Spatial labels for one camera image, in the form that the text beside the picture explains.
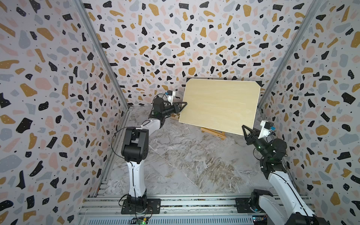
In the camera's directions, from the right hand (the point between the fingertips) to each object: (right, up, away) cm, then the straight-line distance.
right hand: (245, 127), depth 75 cm
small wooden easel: (-8, -6, +23) cm, 25 cm away
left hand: (-31, +14, +15) cm, 37 cm away
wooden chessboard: (-41, +7, +38) cm, 57 cm away
